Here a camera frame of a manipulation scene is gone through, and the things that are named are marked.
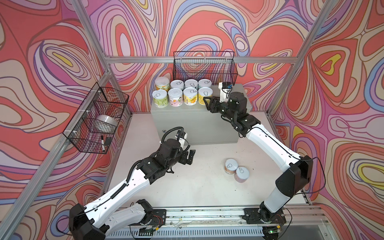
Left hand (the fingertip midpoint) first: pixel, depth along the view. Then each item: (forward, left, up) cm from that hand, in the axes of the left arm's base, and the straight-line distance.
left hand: (189, 147), depth 74 cm
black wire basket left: (+6, +46, +8) cm, 48 cm away
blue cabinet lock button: (+14, +15, -5) cm, 21 cm away
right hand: (+19, -10, +14) cm, 26 cm away
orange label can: (-3, -24, -16) cm, 29 cm away
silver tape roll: (+11, +41, +9) cm, 43 cm away
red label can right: (-7, -29, -17) cm, 34 cm away
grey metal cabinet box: (+18, -6, -5) cm, 20 cm away
